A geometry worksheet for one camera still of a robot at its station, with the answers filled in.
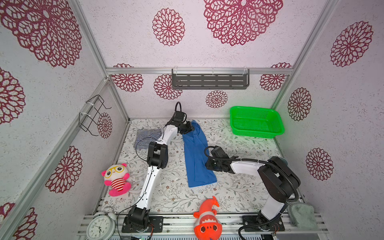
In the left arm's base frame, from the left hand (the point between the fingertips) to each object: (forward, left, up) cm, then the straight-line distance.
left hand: (192, 130), depth 113 cm
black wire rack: (-13, +54, +32) cm, 64 cm away
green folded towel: (-58, -55, +1) cm, 80 cm away
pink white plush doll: (-39, +44, +6) cm, 59 cm away
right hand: (-28, -8, +1) cm, 30 cm away
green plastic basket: (+9, -51, -1) cm, 52 cm away
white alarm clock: (-62, +44, +4) cm, 76 cm away
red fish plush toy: (-64, -5, +9) cm, 64 cm away
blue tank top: (-33, -4, +1) cm, 34 cm away
